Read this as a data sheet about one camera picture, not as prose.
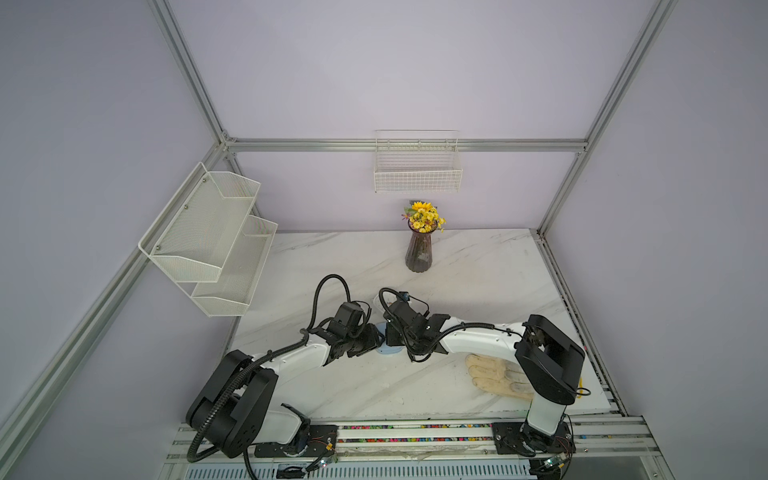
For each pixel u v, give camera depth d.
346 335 0.70
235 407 0.42
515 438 0.73
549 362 0.46
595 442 0.75
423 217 0.91
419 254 1.01
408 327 0.67
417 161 0.95
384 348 0.79
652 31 0.70
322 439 0.73
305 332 0.62
